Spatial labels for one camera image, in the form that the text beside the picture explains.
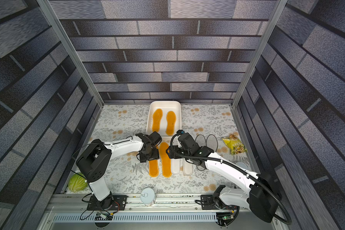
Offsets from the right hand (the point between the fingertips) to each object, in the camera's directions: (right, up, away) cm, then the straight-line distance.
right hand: (170, 150), depth 80 cm
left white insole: (+3, -11, +6) cm, 14 cm away
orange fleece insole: (-11, +20, +32) cm, 39 cm away
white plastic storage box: (-5, +18, +31) cm, 36 cm away
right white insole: (+10, -12, +5) cm, 17 cm away
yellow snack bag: (+41, +1, +11) cm, 43 cm away
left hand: (-10, -8, +9) cm, 16 cm away
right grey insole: (+29, +1, +17) cm, 33 cm away
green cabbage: (-49, -16, -6) cm, 52 cm away
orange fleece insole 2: (0, +18, +31) cm, 36 cm away
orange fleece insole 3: (-10, -12, +4) cm, 16 cm away
